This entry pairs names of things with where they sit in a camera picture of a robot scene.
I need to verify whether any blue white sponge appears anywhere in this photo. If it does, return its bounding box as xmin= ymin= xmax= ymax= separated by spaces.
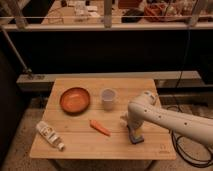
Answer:
xmin=127 ymin=126 xmax=144 ymax=144

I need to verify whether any clear plastic cup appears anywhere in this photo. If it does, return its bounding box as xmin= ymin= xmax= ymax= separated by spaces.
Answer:
xmin=101 ymin=88 xmax=116 ymax=110

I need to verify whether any orange carrot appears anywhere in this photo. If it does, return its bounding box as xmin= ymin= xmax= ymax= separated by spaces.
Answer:
xmin=89 ymin=120 xmax=110 ymax=136

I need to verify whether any metal diagonal rod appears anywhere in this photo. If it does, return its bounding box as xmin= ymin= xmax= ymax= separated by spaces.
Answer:
xmin=0 ymin=26 xmax=33 ymax=79

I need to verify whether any black cable on floor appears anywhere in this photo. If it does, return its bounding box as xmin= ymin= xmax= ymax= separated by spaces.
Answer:
xmin=168 ymin=105 xmax=213 ymax=169

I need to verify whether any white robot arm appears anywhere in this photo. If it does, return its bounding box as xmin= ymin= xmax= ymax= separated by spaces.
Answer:
xmin=122 ymin=91 xmax=213 ymax=148

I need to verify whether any white plastic bottle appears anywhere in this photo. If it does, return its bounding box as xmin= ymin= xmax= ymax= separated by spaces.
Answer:
xmin=36 ymin=121 xmax=65 ymax=151

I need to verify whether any grey metal rail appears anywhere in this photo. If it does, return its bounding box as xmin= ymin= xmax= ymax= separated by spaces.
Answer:
xmin=17 ymin=71 xmax=202 ymax=92

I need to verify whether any orange bowl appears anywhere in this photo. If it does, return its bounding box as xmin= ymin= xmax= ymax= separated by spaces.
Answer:
xmin=59 ymin=87 xmax=90 ymax=114

